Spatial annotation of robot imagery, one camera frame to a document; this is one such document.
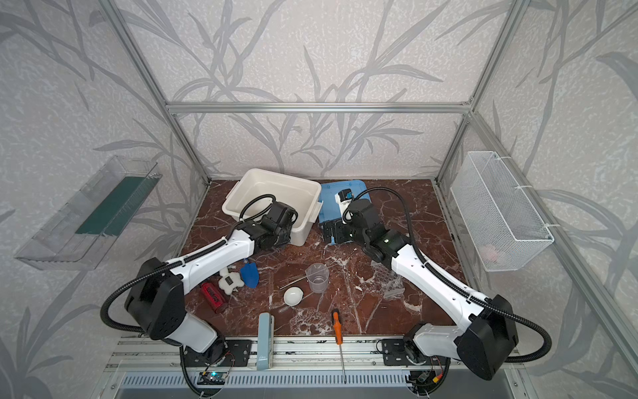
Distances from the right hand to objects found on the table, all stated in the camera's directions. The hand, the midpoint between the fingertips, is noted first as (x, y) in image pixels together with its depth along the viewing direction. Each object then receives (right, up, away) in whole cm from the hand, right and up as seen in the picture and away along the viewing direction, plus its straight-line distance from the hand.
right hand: (332, 214), depth 77 cm
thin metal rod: (-14, -25, +11) cm, 31 cm away
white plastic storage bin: (-15, +8, +23) cm, 28 cm away
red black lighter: (-39, -28, +3) cm, 48 cm away
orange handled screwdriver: (+2, -37, -2) cm, 37 cm away
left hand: (-13, -1, +11) cm, 17 cm away
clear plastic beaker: (-5, -23, +11) cm, 26 cm away
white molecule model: (-36, -23, +7) cm, 43 cm away
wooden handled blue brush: (-30, -23, +12) cm, 40 cm away
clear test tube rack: (+18, -24, +10) cm, 32 cm away
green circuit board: (-35, -48, -6) cm, 59 cm away
